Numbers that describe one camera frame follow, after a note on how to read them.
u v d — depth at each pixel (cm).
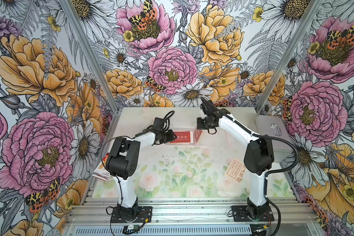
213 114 68
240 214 74
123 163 52
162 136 85
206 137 100
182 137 102
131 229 72
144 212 75
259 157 51
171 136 88
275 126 90
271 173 53
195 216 75
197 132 99
